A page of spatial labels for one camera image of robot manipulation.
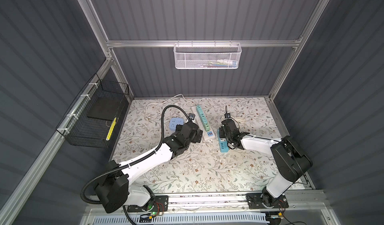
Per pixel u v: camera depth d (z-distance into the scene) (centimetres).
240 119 105
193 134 63
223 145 91
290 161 46
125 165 44
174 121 103
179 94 123
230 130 72
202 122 100
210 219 77
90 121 72
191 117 70
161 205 72
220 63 91
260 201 71
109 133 68
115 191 41
